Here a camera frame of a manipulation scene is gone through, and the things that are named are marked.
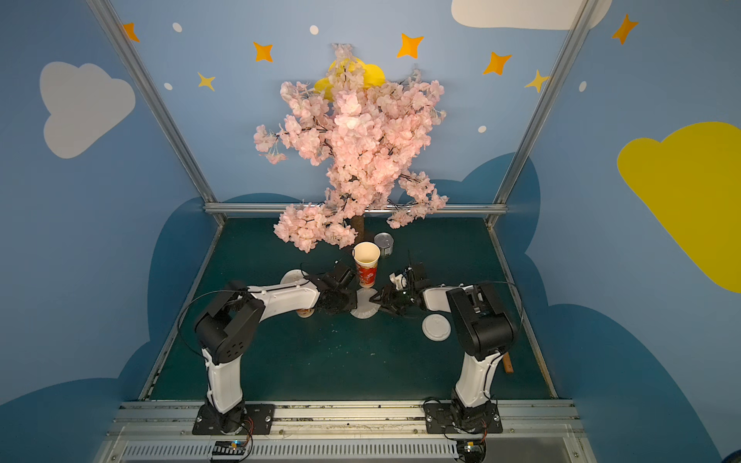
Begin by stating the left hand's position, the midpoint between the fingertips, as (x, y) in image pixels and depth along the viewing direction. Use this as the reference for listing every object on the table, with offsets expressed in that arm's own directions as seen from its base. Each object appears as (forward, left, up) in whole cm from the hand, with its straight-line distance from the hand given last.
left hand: (358, 301), depth 96 cm
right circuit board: (-40, -32, -4) cm, 51 cm away
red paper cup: (-5, +17, +2) cm, 18 cm away
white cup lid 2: (-8, -26, -1) cm, 27 cm away
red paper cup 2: (+11, -2, +12) cm, 16 cm away
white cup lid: (-1, +18, +16) cm, 24 cm away
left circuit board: (-41, +31, -4) cm, 51 cm away
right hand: (0, -7, +1) cm, 7 cm away
